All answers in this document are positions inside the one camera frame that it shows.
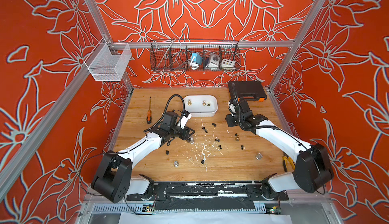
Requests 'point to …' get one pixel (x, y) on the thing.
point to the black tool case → (247, 90)
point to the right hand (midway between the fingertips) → (226, 116)
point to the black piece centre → (218, 140)
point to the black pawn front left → (167, 152)
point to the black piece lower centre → (220, 146)
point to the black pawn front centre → (202, 161)
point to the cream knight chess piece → (208, 104)
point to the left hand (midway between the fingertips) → (192, 129)
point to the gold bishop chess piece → (189, 103)
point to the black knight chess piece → (214, 124)
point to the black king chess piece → (203, 127)
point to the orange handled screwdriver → (149, 118)
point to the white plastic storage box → (201, 105)
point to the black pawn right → (242, 146)
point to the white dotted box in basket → (227, 63)
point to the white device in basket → (214, 61)
